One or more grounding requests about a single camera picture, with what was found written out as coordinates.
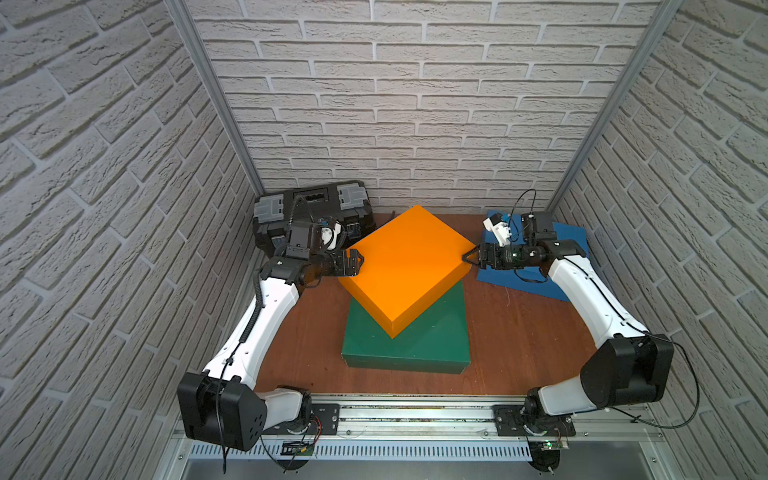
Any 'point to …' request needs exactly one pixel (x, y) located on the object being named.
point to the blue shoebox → (509, 278)
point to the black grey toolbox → (347, 205)
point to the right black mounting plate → (508, 422)
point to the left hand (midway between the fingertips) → (352, 253)
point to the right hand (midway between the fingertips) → (476, 258)
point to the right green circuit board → (550, 444)
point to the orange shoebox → (410, 263)
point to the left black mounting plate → (325, 421)
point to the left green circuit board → (305, 448)
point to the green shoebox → (436, 341)
